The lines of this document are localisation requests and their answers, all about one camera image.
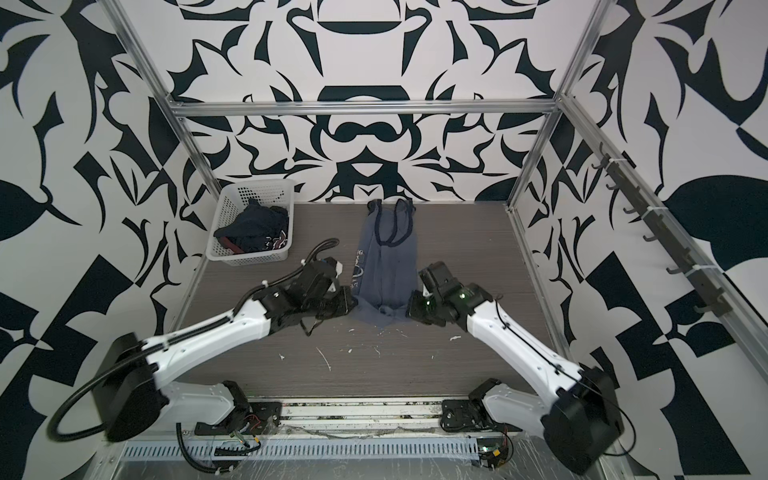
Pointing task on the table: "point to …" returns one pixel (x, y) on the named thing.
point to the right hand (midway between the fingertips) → (408, 309)
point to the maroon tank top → (225, 243)
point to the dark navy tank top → (251, 229)
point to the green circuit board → (492, 451)
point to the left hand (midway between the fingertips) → (362, 296)
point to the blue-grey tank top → (385, 274)
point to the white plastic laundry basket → (233, 198)
